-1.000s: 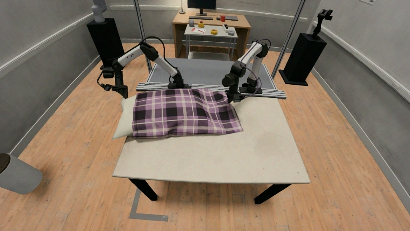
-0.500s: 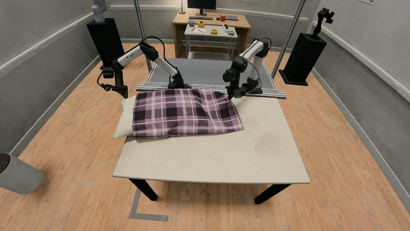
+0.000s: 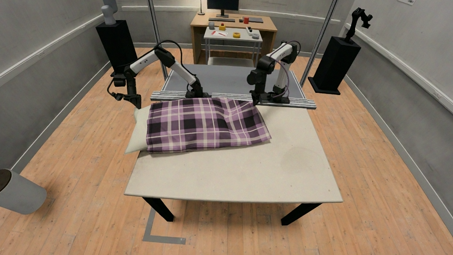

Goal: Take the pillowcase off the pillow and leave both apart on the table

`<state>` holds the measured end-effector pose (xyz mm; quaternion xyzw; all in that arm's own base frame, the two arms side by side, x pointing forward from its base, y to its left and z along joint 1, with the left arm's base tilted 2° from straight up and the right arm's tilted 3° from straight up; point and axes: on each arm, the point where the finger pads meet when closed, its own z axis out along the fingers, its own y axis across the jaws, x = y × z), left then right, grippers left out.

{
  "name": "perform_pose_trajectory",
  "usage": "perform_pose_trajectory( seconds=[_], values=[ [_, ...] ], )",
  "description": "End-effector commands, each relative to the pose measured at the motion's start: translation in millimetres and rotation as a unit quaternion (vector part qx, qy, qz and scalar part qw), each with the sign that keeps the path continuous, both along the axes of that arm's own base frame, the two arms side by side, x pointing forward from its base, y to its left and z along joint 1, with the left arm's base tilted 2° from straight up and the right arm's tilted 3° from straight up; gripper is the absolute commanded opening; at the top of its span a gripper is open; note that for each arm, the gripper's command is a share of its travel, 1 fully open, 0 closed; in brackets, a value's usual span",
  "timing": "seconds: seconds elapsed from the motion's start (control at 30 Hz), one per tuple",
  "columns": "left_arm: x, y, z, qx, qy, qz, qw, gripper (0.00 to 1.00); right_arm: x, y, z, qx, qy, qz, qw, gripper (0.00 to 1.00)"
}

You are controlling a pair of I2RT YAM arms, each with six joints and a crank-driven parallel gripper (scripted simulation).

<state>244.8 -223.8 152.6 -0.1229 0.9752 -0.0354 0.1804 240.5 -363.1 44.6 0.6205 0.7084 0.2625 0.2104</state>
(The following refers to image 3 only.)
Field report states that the beige pillow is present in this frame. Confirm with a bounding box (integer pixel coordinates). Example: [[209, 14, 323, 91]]
[[124, 105, 151, 155]]

